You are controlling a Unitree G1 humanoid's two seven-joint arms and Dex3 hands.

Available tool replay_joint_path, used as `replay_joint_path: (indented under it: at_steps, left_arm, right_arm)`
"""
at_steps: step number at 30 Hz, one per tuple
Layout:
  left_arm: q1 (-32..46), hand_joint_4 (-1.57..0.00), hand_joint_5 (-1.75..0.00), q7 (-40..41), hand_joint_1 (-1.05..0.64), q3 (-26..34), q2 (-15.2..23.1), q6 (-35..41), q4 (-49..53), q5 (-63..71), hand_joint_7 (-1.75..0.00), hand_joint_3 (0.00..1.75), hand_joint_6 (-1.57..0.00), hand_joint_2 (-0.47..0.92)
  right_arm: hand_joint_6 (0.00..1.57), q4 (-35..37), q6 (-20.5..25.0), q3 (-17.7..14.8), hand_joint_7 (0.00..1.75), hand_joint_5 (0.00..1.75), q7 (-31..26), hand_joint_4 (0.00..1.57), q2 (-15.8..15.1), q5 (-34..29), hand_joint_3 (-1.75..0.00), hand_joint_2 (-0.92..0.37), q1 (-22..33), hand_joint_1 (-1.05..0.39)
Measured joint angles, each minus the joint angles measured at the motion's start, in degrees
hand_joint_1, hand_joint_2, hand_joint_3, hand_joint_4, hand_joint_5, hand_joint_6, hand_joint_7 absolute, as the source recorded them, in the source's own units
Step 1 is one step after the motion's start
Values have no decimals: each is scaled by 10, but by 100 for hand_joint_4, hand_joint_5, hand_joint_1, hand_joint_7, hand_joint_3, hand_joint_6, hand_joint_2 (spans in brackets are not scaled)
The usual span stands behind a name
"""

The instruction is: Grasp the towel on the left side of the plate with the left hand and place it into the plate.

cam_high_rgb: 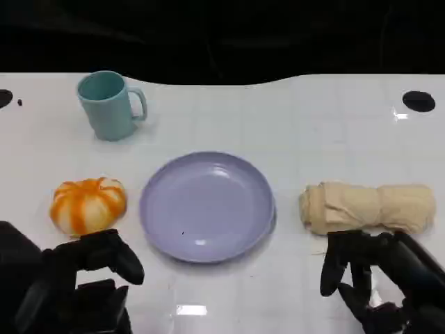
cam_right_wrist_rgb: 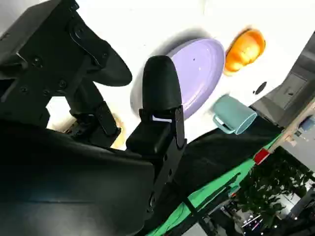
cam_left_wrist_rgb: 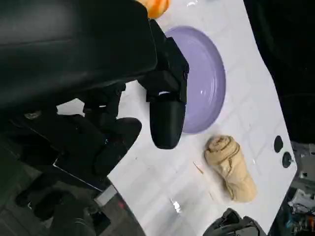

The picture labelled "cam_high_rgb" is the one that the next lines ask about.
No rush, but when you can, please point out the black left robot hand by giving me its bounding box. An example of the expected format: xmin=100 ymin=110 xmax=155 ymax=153
xmin=0 ymin=221 xmax=145 ymax=334

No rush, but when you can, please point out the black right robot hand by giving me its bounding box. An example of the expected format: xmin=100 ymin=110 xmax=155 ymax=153
xmin=319 ymin=229 xmax=445 ymax=334

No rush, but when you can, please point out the beige towel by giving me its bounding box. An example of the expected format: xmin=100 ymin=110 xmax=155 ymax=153
xmin=299 ymin=180 xmax=437 ymax=237

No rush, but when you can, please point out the orange and white bread roll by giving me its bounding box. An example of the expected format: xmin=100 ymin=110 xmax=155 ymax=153
xmin=49 ymin=177 xmax=128 ymax=235

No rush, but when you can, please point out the pale green mug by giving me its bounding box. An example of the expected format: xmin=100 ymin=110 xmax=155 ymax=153
xmin=76 ymin=70 xmax=148 ymax=142

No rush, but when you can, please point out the lilac plate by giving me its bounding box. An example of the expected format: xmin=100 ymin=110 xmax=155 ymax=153
xmin=138 ymin=150 xmax=277 ymax=264

